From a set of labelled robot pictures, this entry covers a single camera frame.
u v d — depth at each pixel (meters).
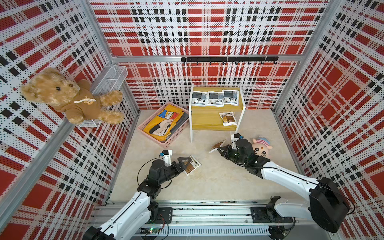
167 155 0.75
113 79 0.88
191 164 0.89
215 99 0.79
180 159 0.72
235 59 0.90
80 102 0.55
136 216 0.52
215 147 0.85
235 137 0.77
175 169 0.71
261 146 0.89
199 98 0.80
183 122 1.04
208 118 0.95
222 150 0.85
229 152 0.72
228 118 0.93
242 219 0.73
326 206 0.40
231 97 0.80
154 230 0.69
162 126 1.02
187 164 0.89
